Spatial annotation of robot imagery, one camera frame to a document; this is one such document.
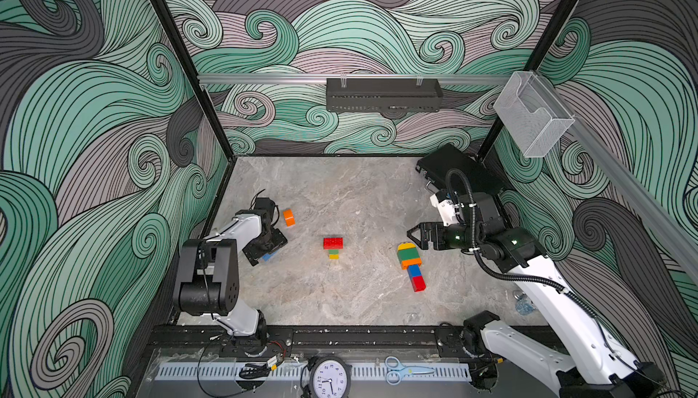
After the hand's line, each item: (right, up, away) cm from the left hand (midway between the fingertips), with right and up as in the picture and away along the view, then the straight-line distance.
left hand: (271, 248), depth 90 cm
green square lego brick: (+21, -1, +1) cm, 21 cm away
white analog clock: (+21, -26, -24) cm, 41 cm away
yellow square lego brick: (+21, -2, -1) cm, 22 cm away
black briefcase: (+73, +28, +27) cm, 83 cm away
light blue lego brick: (-1, -2, -1) cm, 3 cm away
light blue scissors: (+38, -26, -21) cm, 51 cm away
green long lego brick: (+47, -2, 0) cm, 47 cm away
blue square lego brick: (+47, -6, -5) cm, 48 cm away
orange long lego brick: (+45, -4, -5) cm, 45 cm away
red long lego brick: (+22, +3, -7) cm, 23 cm away
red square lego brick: (+48, -8, -9) cm, 49 cm away
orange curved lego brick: (+5, +8, +8) cm, 13 cm away
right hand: (+45, +9, -19) cm, 50 cm away
